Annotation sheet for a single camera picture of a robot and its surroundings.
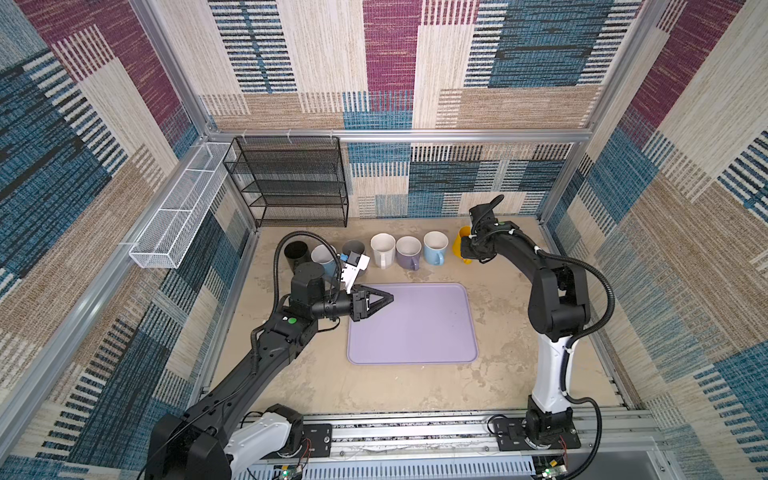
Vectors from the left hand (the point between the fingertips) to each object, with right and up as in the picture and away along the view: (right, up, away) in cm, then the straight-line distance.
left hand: (391, 296), depth 68 cm
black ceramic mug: (-30, +10, +31) cm, 44 cm away
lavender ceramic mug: (+6, +10, +39) cm, 41 cm away
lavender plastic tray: (+11, -12, +24) cm, 29 cm away
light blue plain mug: (+16, +13, +36) cm, 41 cm away
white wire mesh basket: (-52, +13, +2) cm, 54 cm away
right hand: (+26, +10, +32) cm, 42 cm away
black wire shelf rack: (-36, +36, +43) cm, 66 cm away
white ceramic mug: (-2, +12, +34) cm, 36 cm away
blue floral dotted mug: (-25, +9, +41) cm, 49 cm away
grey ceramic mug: (-13, +12, +35) cm, 39 cm away
